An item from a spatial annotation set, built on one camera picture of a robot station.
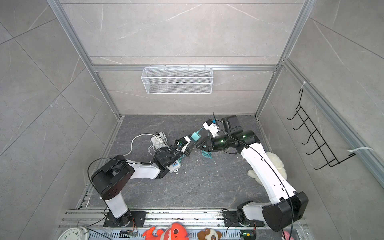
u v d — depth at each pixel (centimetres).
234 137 49
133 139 104
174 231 64
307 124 72
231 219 73
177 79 98
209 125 65
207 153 93
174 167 88
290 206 37
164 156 65
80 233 66
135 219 73
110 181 47
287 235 67
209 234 68
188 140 68
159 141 94
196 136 77
